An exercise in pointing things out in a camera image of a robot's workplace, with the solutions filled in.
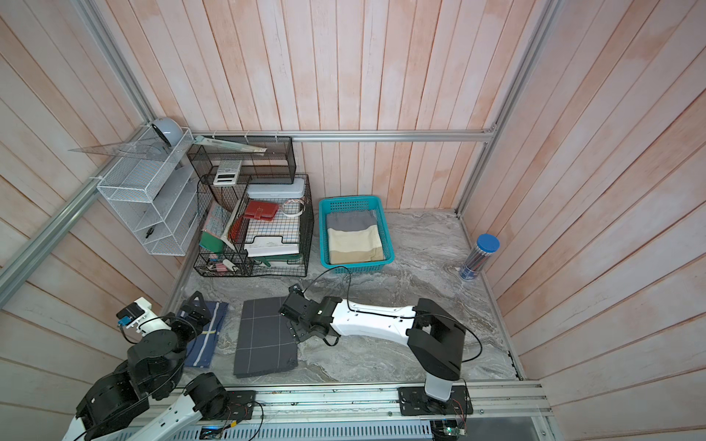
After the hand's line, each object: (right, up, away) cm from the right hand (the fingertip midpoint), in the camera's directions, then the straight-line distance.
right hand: (303, 322), depth 82 cm
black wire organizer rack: (-39, +37, +29) cm, 60 cm away
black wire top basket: (-14, +55, +25) cm, 62 cm away
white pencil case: (-12, +42, +13) cm, 46 cm away
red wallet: (-16, +35, +8) cm, 39 cm away
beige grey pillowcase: (+16, +26, +23) cm, 39 cm away
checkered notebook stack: (-8, +30, +6) cm, 32 cm away
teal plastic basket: (+16, +41, +32) cm, 54 cm away
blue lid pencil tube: (+57, +24, +2) cm, 62 cm away
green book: (-37, +24, +18) cm, 48 cm away
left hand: (-25, +9, -16) cm, 31 cm away
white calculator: (-30, +50, +15) cm, 60 cm away
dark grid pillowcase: (-12, -6, 0) cm, 13 cm away
